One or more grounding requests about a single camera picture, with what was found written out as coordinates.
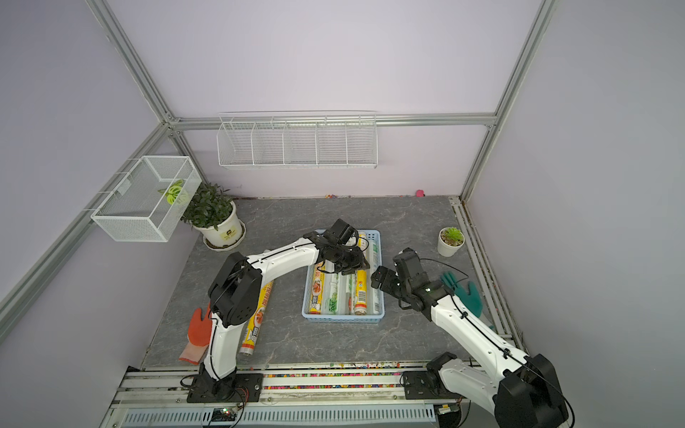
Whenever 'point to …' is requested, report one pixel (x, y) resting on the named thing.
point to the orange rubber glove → (200, 332)
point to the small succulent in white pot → (450, 240)
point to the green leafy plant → (210, 207)
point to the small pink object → (420, 193)
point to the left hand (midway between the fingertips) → (367, 270)
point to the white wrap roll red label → (350, 294)
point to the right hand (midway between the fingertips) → (381, 278)
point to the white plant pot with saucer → (228, 234)
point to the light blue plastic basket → (342, 318)
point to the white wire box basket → (149, 201)
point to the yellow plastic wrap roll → (316, 289)
